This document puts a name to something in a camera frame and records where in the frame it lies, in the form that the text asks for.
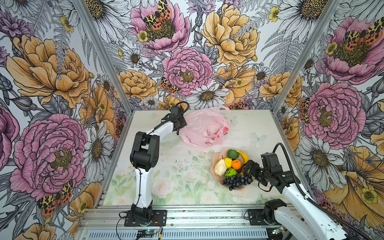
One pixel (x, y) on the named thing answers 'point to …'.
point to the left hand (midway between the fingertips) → (182, 126)
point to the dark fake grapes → (237, 181)
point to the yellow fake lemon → (228, 162)
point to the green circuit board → (147, 231)
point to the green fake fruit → (230, 172)
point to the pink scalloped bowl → (217, 157)
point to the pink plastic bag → (206, 127)
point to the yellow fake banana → (245, 159)
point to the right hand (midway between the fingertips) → (248, 175)
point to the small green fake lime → (232, 153)
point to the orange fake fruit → (236, 164)
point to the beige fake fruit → (220, 167)
